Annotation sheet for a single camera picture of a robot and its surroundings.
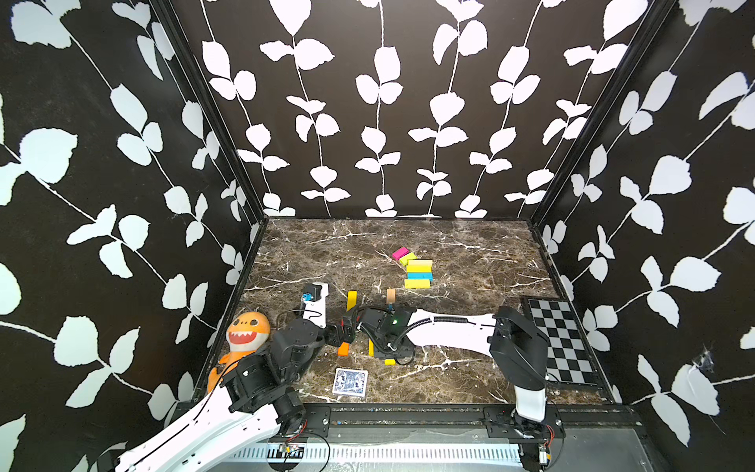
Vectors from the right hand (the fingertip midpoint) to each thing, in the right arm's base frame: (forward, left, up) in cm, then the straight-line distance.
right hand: (379, 350), depth 84 cm
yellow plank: (-6, -3, +10) cm, 12 cm away
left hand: (+4, +8, +22) cm, 24 cm away
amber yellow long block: (+31, -13, -2) cm, 33 cm away
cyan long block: (+27, -14, -2) cm, 31 cm away
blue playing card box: (-8, +8, -1) cm, 11 cm away
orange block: (+1, +11, -1) cm, 11 cm away
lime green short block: (+34, -8, -1) cm, 35 cm away
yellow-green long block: (+25, -12, -2) cm, 28 cm away
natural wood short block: (+20, -3, -2) cm, 20 cm away
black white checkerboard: (0, -56, -2) cm, 56 cm away
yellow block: (+18, +10, -1) cm, 20 cm away
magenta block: (+37, -7, -1) cm, 38 cm away
